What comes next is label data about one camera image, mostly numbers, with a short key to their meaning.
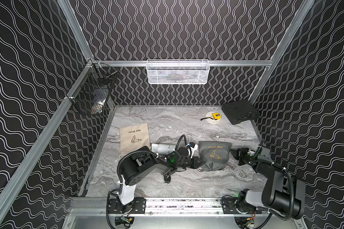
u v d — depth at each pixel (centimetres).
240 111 111
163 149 92
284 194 43
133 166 50
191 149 78
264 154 70
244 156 80
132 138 101
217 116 110
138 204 76
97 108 83
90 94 93
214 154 86
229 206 73
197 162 80
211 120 110
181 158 70
